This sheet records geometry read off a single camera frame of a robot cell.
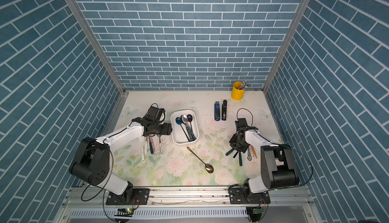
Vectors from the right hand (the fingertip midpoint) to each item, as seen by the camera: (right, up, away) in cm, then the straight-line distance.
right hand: (233, 146), depth 92 cm
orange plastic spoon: (+12, -2, -2) cm, 12 cm away
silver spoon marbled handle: (-31, +16, +10) cm, 36 cm away
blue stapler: (-8, +20, +20) cm, 30 cm away
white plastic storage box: (-34, +5, +3) cm, 35 cm away
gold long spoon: (-16, -9, -9) cm, 20 cm away
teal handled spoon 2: (+3, -6, -5) cm, 8 cm away
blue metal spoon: (-35, +14, +9) cm, 39 cm away
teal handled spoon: (-26, +6, +4) cm, 27 cm away
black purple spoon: (-28, +16, +10) cm, 34 cm away
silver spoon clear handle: (-45, +2, 0) cm, 45 cm away
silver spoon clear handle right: (+9, -3, -3) cm, 10 cm away
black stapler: (-4, +19, +12) cm, 23 cm away
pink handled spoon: (-51, +4, +2) cm, 51 cm away
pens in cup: (+9, +39, +11) cm, 41 cm away
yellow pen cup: (+7, +33, +20) cm, 40 cm away
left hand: (-39, +11, -1) cm, 40 cm away
